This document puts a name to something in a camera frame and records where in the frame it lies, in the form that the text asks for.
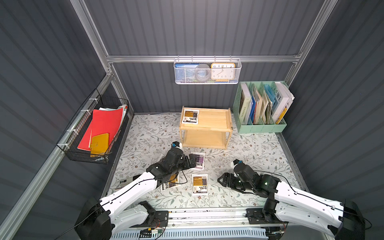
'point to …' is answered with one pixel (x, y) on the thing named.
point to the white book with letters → (284, 97)
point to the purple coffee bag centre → (200, 160)
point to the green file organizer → (258, 106)
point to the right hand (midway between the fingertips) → (223, 181)
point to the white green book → (245, 102)
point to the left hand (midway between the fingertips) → (190, 159)
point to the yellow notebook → (99, 144)
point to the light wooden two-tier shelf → (213, 131)
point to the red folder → (104, 121)
